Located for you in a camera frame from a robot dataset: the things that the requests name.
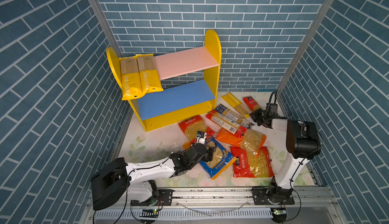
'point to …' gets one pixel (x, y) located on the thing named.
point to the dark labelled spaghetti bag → (233, 116)
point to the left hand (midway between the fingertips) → (210, 148)
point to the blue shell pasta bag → (221, 158)
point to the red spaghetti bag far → (251, 103)
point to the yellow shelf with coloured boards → (178, 101)
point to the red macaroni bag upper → (195, 127)
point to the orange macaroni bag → (251, 141)
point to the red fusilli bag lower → (246, 164)
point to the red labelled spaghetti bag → (229, 124)
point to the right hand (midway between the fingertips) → (248, 110)
